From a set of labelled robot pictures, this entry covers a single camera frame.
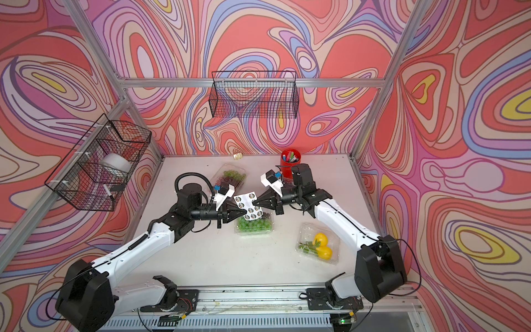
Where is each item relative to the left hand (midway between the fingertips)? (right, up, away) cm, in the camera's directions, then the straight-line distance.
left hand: (245, 214), depth 71 cm
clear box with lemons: (+28, -14, +10) cm, 32 cm away
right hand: (+4, +2, 0) cm, 4 cm away
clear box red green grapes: (-13, +14, +37) cm, 41 cm away
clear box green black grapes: (+6, -8, +16) cm, 19 cm away
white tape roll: (-48, +19, +4) cm, 52 cm away
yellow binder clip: (-10, +24, +47) cm, 54 cm away
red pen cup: (+19, +23, +34) cm, 45 cm away
